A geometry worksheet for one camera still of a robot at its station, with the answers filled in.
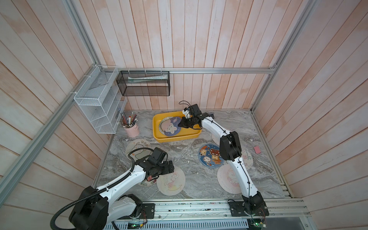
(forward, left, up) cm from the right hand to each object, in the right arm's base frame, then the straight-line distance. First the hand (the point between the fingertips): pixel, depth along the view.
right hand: (177, 124), depth 102 cm
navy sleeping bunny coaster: (0, +6, -2) cm, 7 cm away
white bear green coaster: (-21, +25, -6) cm, 33 cm away
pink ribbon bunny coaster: (-23, -48, -8) cm, 53 cm away
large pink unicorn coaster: (-36, -32, -7) cm, 49 cm away
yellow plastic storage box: (-6, -6, -2) cm, 9 cm away
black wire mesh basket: (+26, +25, +18) cm, 40 cm away
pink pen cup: (-6, +32, -1) cm, 33 cm away
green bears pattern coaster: (+2, +11, -5) cm, 12 cm away
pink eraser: (-15, -56, -8) cm, 59 cm away
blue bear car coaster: (-21, -22, -8) cm, 31 cm away
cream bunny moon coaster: (-40, +2, -7) cm, 41 cm away
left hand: (-34, +4, -3) cm, 34 cm away
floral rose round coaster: (-40, +17, -6) cm, 44 cm away
